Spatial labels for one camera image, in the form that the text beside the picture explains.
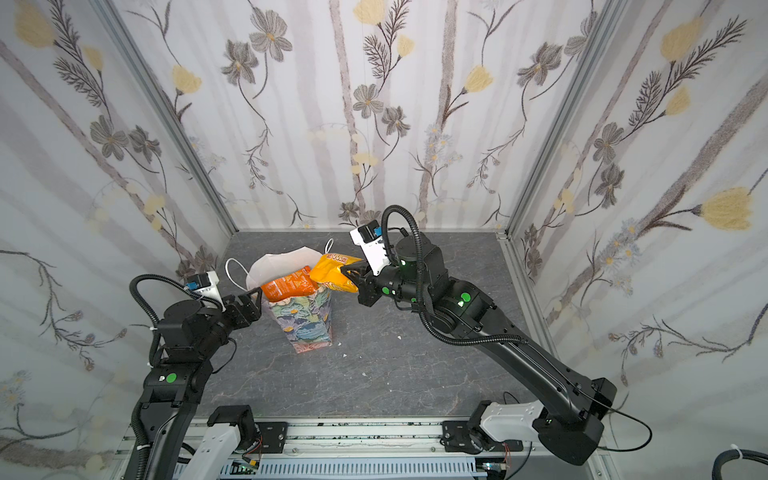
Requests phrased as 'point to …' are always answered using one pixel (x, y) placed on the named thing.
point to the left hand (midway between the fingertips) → (244, 284)
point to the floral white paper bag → (305, 318)
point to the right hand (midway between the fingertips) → (343, 263)
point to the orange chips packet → (295, 284)
